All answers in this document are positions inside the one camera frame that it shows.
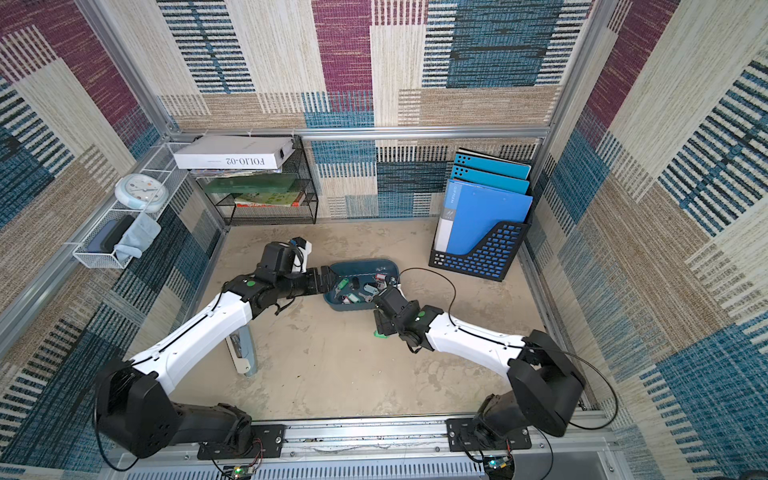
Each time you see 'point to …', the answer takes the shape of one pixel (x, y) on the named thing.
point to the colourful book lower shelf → (268, 199)
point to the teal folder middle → (490, 179)
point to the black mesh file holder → (491, 259)
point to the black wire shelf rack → (305, 213)
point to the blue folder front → (471, 213)
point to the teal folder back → (493, 164)
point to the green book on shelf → (251, 183)
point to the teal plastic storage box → (360, 282)
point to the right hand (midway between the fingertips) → (391, 310)
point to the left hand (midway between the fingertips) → (326, 277)
